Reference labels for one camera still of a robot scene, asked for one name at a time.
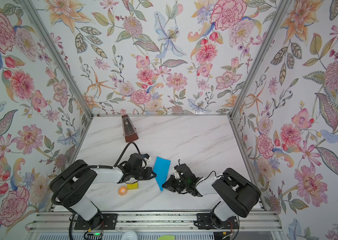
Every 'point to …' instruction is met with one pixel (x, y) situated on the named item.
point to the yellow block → (134, 186)
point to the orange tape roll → (122, 190)
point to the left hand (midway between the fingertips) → (157, 177)
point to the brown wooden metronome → (130, 131)
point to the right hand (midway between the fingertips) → (161, 185)
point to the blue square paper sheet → (161, 168)
